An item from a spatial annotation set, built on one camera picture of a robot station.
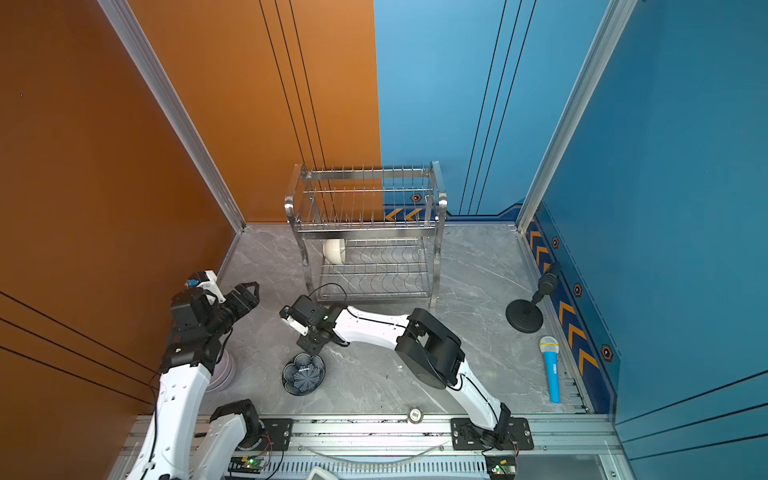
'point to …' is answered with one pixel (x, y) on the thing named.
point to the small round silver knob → (415, 415)
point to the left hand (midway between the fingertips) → (250, 286)
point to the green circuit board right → (501, 467)
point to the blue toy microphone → (550, 345)
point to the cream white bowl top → (334, 250)
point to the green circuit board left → (246, 464)
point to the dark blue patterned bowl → (303, 375)
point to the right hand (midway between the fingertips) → (310, 337)
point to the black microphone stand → (526, 316)
